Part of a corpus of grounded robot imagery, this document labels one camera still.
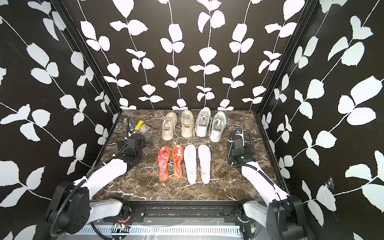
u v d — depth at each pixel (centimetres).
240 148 64
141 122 110
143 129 107
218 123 101
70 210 40
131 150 66
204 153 96
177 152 96
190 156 93
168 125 104
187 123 107
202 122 107
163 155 95
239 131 73
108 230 70
